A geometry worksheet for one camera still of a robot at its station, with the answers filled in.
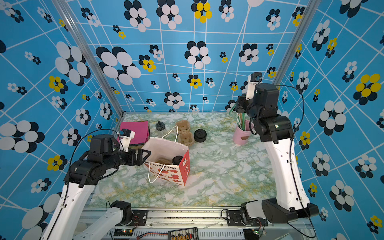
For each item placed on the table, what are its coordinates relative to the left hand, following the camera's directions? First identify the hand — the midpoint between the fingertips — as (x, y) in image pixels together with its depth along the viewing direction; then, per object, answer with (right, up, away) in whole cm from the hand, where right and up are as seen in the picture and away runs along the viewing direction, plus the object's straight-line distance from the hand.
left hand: (143, 150), depth 68 cm
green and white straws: (+53, +15, +26) cm, 61 cm away
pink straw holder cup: (+53, +4, +28) cm, 61 cm away
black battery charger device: (+19, -39, +1) cm, 44 cm away
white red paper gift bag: (+7, -9, +21) cm, 24 cm away
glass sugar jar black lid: (0, +12, +31) cm, 33 cm away
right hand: (+45, +25, -5) cm, 51 cm away
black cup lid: (+14, -6, +9) cm, 18 cm away
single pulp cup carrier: (+5, -10, +21) cm, 24 cm away
